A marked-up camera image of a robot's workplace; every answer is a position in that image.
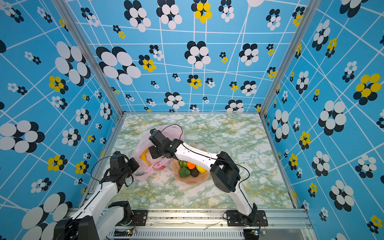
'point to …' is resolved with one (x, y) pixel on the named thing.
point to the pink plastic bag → (148, 166)
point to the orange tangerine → (190, 165)
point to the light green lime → (184, 172)
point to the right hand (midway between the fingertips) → (155, 148)
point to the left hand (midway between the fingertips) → (138, 160)
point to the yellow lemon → (200, 169)
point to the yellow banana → (143, 156)
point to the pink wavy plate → (190, 180)
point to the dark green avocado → (194, 172)
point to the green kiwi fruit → (183, 164)
